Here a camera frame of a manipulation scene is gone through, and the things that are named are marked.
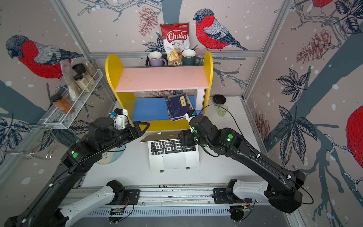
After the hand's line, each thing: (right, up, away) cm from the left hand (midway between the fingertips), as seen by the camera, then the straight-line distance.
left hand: (148, 124), depth 61 cm
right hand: (+16, -5, +4) cm, 17 cm away
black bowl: (+45, +15, +55) cm, 73 cm away
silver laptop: (+5, -19, +22) cm, 30 cm away
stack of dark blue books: (+11, +9, +35) cm, 37 cm away
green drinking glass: (+47, +5, +52) cm, 70 cm away
